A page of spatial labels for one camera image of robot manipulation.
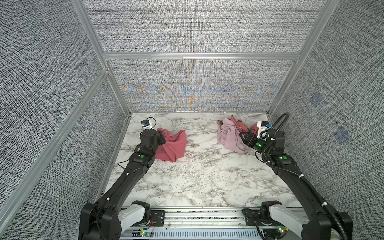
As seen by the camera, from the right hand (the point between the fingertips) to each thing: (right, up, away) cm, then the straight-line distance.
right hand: (241, 133), depth 79 cm
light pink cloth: (-2, -3, +18) cm, 19 cm away
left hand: (-44, +1, +2) cm, 44 cm away
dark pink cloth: (-37, -9, +11) cm, 40 cm away
